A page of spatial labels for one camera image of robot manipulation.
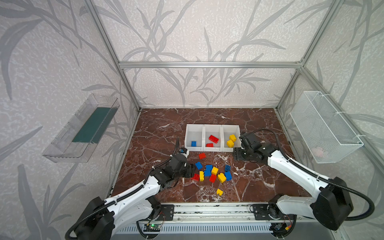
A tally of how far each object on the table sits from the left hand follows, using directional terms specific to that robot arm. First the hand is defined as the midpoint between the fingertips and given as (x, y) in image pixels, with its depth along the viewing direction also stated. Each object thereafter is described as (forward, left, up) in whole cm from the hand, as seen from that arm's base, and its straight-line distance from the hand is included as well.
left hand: (194, 163), depth 83 cm
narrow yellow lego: (-5, -4, -6) cm, 9 cm away
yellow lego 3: (-6, -15, -5) cm, 17 cm away
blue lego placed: (+15, +1, -5) cm, 16 cm away
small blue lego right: (0, -19, -6) cm, 20 cm away
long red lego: (-6, -1, -6) cm, 9 cm away
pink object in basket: (+1, -61, +14) cm, 63 cm away
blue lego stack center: (-3, -7, -6) cm, 10 cm away
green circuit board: (-29, +20, -8) cm, 36 cm away
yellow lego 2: (-3, -11, -4) cm, 12 cm away
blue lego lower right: (-4, -19, -7) cm, 21 cm away
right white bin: (+26, -22, -4) cm, 34 cm away
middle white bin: (+27, -13, -6) cm, 31 cm away
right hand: (+7, -24, +4) cm, 25 cm away
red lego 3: (-6, -10, -7) cm, 14 cm away
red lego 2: (+15, -9, -6) cm, 18 cm away
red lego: (+20, -12, -7) cm, 24 cm away
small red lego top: (+8, -4, -7) cm, 12 cm away
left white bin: (+22, +2, -9) cm, 24 cm away
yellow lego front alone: (-13, -14, -7) cm, 20 cm away
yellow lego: (+16, -22, -5) cm, 28 cm away
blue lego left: (+1, -2, -7) cm, 7 cm away
